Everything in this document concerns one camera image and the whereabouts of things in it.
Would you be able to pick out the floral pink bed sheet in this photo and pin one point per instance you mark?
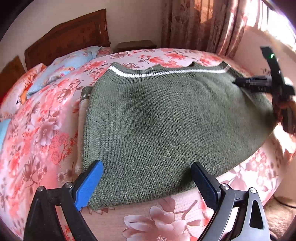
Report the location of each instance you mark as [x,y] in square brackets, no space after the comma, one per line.
[44,146]

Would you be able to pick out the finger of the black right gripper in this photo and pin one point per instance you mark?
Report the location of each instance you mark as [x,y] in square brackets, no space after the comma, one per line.
[255,83]

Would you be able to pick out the green knit sweater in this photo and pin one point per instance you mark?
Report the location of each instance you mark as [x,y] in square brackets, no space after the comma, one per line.
[148,126]

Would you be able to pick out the light blue cloth edge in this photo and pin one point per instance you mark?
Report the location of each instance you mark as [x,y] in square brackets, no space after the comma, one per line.
[3,129]

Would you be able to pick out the floral pink curtain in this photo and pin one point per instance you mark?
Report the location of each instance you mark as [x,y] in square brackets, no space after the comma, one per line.
[211,26]

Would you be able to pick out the orange floral pillow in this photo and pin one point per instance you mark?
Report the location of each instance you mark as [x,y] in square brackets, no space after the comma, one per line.
[15,97]

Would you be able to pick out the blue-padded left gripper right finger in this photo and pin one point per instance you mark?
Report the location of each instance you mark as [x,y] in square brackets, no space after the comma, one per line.
[250,222]

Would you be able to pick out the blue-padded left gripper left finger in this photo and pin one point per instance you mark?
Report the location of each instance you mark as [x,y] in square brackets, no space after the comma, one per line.
[43,222]

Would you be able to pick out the light blue floral pillow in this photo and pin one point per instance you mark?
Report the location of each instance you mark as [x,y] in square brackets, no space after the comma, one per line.
[62,66]

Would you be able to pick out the dark wooden headboard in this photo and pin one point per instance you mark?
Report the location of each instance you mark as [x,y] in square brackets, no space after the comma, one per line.
[85,31]

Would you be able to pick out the dark wooden nightstand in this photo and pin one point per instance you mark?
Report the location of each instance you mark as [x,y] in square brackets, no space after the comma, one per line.
[135,45]

